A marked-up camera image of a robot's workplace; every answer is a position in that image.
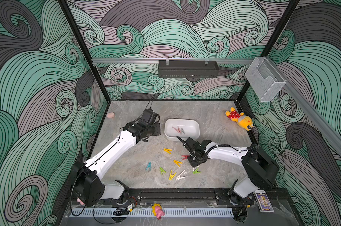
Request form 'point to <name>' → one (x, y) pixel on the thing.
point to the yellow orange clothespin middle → (177, 162)
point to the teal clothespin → (149, 165)
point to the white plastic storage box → (183, 128)
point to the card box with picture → (263, 201)
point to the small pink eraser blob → (110, 115)
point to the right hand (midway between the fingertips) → (192, 163)
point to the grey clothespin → (182, 130)
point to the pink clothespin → (178, 129)
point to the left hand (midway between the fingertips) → (157, 127)
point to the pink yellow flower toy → (157, 211)
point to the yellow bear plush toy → (245, 122)
